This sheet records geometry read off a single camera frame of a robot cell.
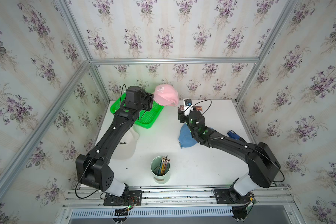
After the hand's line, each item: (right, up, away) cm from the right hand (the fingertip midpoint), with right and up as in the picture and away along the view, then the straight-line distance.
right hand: (184, 106), depth 81 cm
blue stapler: (+36, -19, +15) cm, 43 cm away
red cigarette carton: (+15, 0, +33) cm, 37 cm away
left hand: (-16, +7, -5) cm, 18 cm away
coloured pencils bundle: (-12, -31, -11) cm, 35 cm away
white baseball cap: (-38, -27, +12) cm, 48 cm away
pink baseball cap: (-11, +7, +1) cm, 13 cm away
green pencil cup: (-17, -32, -6) cm, 37 cm away
